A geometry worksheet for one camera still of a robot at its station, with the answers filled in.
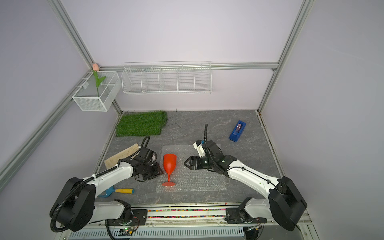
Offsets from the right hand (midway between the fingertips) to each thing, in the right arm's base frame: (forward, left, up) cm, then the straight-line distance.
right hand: (188, 162), depth 79 cm
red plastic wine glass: (+5, +12, -8) cm, 15 cm away
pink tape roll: (+29, -33, -6) cm, 45 cm away
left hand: (-2, +16, -11) cm, 20 cm away
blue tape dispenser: (+22, -30, -8) cm, 38 cm away
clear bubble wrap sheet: (-4, -7, -13) cm, 15 cm away
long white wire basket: (+60, +14, +12) cm, 63 cm away
